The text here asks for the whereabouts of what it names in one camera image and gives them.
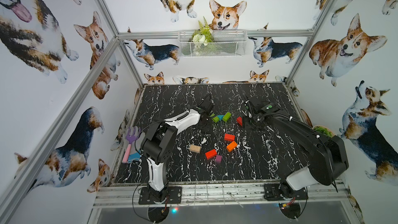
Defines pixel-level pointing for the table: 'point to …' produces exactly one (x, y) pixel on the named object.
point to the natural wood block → (194, 148)
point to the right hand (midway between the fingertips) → (246, 125)
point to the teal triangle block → (220, 116)
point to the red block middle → (229, 137)
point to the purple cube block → (218, 158)
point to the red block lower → (211, 153)
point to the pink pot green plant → (324, 130)
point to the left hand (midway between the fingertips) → (207, 124)
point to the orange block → (231, 146)
